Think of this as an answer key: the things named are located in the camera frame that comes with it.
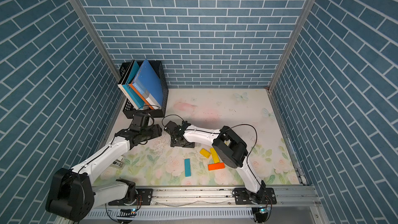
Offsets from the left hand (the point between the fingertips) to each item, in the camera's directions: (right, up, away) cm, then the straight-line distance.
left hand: (161, 130), depth 87 cm
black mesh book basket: (-28, +11, +18) cm, 35 cm away
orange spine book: (-15, +25, -4) cm, 30 cm away
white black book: (-20, +24, -5) cm, 32 cm away
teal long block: (+15, -19, -4) cm, 25 cm away
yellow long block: (+30, -14, 0) cm, 34 cm away
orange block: (+30, -19, -4) cm, 36 cm away
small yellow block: (+25, -13, +2) cm, 28 cm away
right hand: (+10, -9, +4) cm, 14 cm away
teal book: (-17, +32, +1) cm, 37 cm away
